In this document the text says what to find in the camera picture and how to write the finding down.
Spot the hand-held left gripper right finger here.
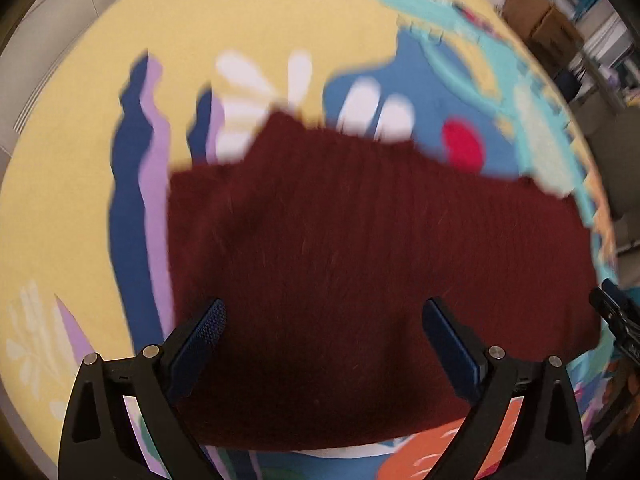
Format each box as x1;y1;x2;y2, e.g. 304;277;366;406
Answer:
421;297;587;480

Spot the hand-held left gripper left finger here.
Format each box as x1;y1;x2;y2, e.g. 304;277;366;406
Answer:
57;298;227;480

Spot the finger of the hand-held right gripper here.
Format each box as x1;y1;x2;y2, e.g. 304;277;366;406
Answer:
589;280;640;361

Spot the dark red knit sweater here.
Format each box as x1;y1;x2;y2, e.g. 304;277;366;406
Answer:
165;110;602;453

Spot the dark bag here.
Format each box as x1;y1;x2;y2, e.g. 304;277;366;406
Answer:
554;67;583;105

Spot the wooden drawer cabinet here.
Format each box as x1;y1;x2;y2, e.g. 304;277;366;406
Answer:
501;0;585;61

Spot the yellow dinosaur print bed sheet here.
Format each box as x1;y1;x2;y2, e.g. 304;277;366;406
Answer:
0;0;623;480

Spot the white wardrobe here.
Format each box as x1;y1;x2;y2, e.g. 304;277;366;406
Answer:
0;0;166;161

